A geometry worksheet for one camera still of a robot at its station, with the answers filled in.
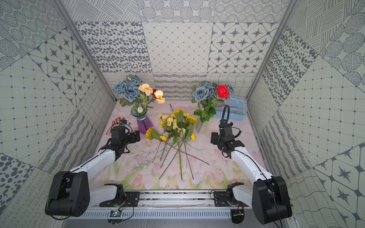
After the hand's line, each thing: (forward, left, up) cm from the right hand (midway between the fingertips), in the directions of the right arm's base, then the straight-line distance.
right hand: (219, 137), depth 88 cm
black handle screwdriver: (+31, +34, -8) cm, 47 cm away
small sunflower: (+2, +37, -5) cm, 37 cm away
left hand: (+2, +54, +2) cm, 54 cm away
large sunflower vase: (-1, +31, -8) cm, 32 cm away
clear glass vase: (+8, +11, -2) cm, 14 cm away
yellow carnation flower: (+3, +17, -6) cm, 18 cm away
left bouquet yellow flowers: (+10, +46, +26) cm, 54 cm away
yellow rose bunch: (+10, +31, 0) cm, 33 cm away
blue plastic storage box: (+28, -18, -1) cm, 34 cm away
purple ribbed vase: (+7, +49, +5) cm, 49 cm away
